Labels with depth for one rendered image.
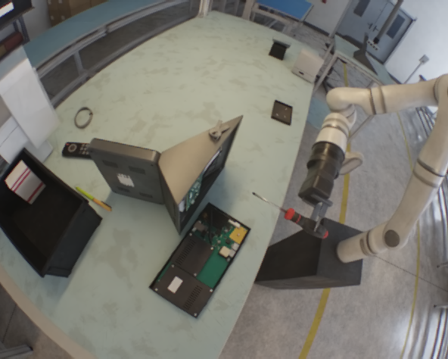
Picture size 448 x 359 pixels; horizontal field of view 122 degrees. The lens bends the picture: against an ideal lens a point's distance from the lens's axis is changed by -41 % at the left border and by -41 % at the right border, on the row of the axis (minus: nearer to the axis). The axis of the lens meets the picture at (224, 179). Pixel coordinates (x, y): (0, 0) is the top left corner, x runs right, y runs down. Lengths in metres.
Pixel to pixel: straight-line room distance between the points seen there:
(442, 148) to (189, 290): 0.66
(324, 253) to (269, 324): 0.96
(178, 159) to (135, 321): 0.38
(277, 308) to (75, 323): 1.38
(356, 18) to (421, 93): 6.38
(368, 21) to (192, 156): 6.81
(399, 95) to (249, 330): 1.55
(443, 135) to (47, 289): 1.01
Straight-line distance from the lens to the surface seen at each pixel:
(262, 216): 0.58
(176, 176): 0.35
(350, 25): 6.96
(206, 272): 0.51
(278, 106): 0.88
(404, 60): 7.44
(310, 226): 0.40
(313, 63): 1.12
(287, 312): 1.72
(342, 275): 0.89
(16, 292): 0.72
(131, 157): 0.38
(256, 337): 1.66
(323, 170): 0.42
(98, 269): 0.56
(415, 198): 0.61
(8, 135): 0.66
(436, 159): 0.57
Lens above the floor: 1.51
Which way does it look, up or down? 60 degrees down
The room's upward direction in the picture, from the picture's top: 22 degrees clockwise
